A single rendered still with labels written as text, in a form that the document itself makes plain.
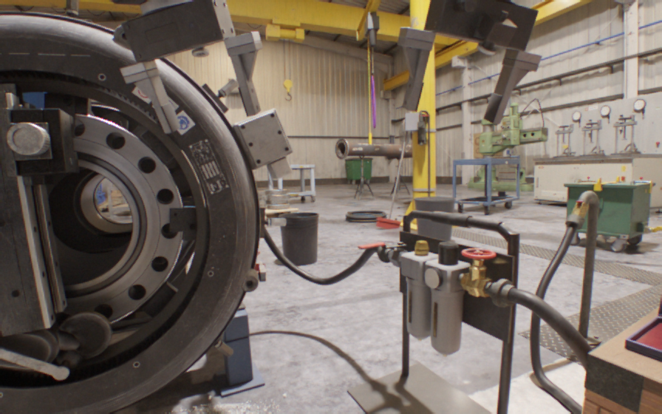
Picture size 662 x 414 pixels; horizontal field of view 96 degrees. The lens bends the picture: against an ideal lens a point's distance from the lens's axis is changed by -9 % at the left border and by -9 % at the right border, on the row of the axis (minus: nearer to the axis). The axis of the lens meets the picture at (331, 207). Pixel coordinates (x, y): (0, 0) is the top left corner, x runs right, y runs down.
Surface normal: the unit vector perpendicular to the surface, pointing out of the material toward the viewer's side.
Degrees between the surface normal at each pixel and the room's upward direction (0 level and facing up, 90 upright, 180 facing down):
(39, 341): 90
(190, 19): 114
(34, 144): 90
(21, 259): 90
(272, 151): 90
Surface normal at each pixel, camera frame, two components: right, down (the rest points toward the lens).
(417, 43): 0.11, 0.49
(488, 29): -0.98, -0.07
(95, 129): 0.45, 0.08
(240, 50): -0.10, 0.50
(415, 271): -0.89, 0.07
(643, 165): 0.18, 0.10
